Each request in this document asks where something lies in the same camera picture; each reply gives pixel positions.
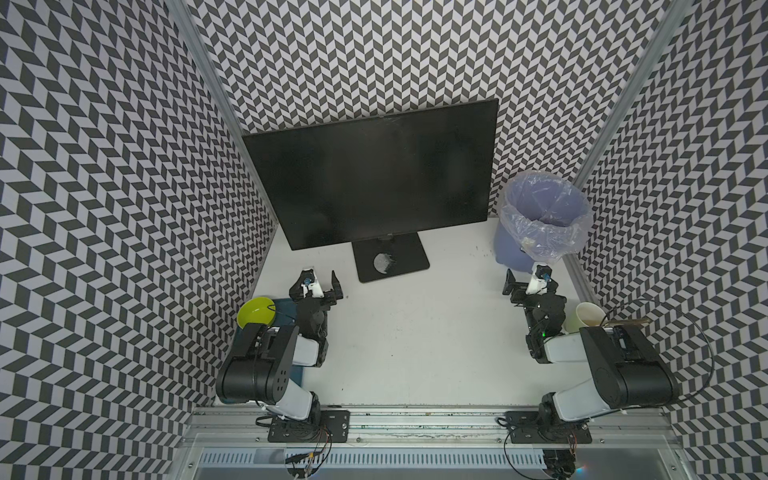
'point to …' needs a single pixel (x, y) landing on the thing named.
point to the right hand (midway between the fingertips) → (524, 274)
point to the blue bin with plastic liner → (542, 218)
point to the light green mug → (584, 314)
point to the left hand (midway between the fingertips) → (317, 275)
